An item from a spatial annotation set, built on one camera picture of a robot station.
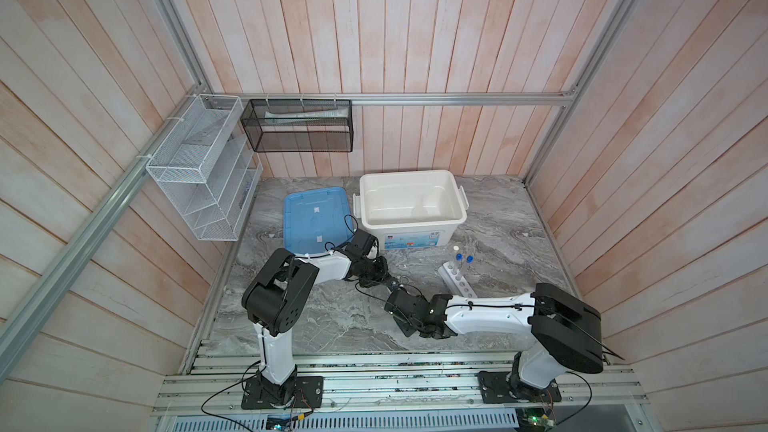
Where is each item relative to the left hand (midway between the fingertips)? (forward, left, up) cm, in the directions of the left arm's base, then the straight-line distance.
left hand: (392, 282), depth 92 cm
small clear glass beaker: (+29, -11, 0) cm, 31 cm away
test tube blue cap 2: (0, -20, +15) cm, 25 cm away
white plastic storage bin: (+30, -8, 0) cm, 31 cm away
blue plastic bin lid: (+25, +28, -2) cm, 38 cm away
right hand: (-9, -3, -1) cm, 10 cm away
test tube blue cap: (+1, -18, +15) cm, 23 cm away
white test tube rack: (-2, -20, +4) cm, 20 cm away
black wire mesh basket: (+48, +33, +25) cm, 63 cm away
